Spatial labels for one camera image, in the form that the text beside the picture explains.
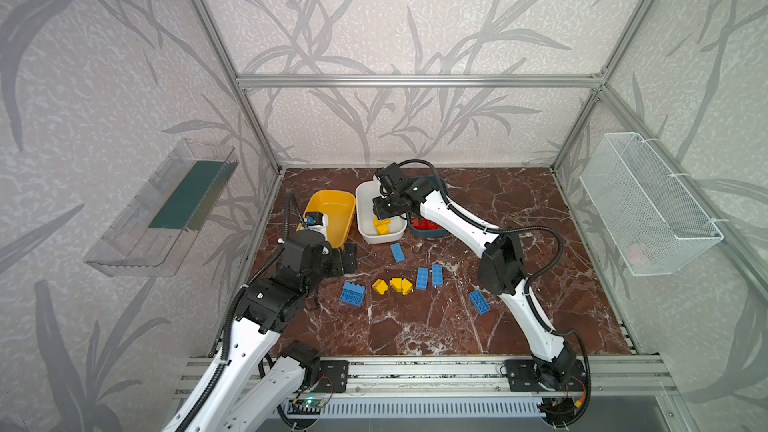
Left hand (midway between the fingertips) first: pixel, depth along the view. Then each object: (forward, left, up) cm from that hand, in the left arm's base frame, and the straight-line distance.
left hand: (345, 239), depth 72 cm
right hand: (+20, -6, -11) cm, 23 cm away
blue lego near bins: (+9, -12, -24) cm, 28 cm away
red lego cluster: (+1, -19, +5) cm, 20 cm away
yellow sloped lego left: (-3, -8, -22) cm, 23 cm away
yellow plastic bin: (+27, +10, -24) cm, 37 cm away
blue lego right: (-8, -36, -22) cm, 43 cm away
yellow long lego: (+17, -7, -19) cm, 27 cm away
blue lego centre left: (-1, -20, -22) cm, 30 cm away
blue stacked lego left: (-6, 0, -23) cm, 24 cm away
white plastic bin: (+29, -1, -17) cm, 34 cm away
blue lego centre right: (+1, -25, -22) cm, 33 cm away
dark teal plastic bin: (+8, -22, +12) cm, 26 cm away
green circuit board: (-32, +8, -23) cm, 40 cm away
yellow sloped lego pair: (-3, -14, -21) cm, 25 cm away
